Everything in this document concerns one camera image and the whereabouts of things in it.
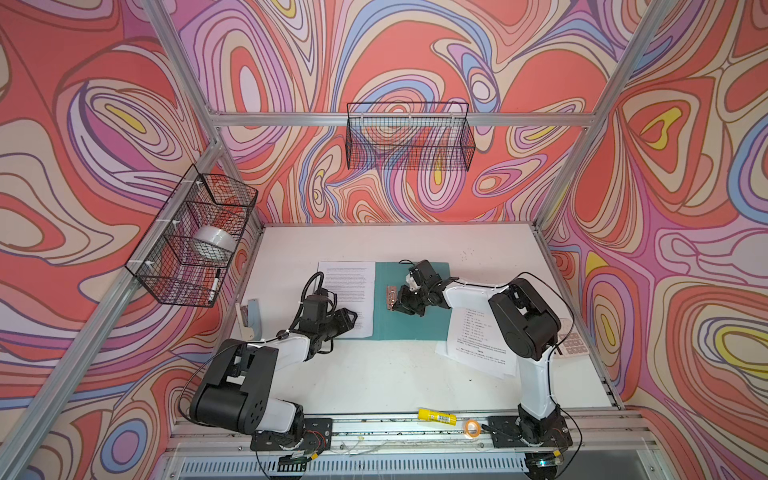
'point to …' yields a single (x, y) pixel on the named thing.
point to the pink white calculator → (574, 344)
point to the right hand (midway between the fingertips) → (395, 311)
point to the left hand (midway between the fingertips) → (355, 316)
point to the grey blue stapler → (249, 317)
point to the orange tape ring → (473, 428)
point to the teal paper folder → (435, 323)
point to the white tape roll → (215, 240)
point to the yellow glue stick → (449, 419)
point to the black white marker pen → (214, 286)
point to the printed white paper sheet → (353, 283)
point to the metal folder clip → (391, 296)
